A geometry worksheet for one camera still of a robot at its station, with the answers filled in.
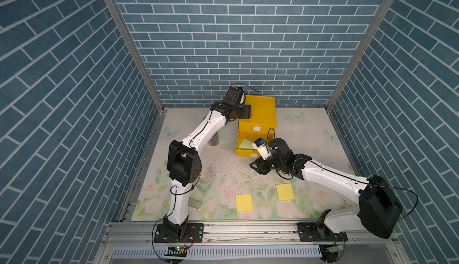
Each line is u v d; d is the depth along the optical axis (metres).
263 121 0.84
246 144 0.93
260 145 0.74
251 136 1.00
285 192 0.85
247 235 0.74
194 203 0.80
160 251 0.71
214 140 0.99
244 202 0.83
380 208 0.42
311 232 0.74
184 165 0.52
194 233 0.73
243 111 0.80
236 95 0.70
